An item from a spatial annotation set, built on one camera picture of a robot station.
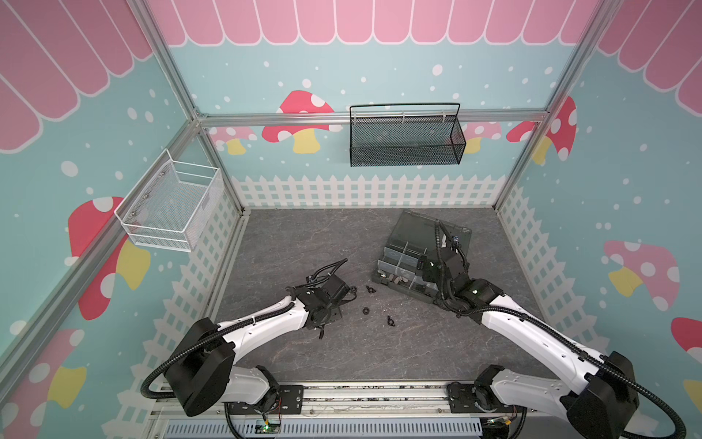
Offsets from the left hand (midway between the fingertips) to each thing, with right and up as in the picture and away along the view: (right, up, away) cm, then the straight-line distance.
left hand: (328, 318), depth 85 cm
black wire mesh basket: (+26, +61, +9) cm, 67 cm away
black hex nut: (+12, +1, +6) cm, 14 cm away
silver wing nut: (+23, +10, +11) cm, 28 cm away
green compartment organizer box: (+24, +15, +11) cm, 31 cm away
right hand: (+32, +19, -5) cm, 37 cm away
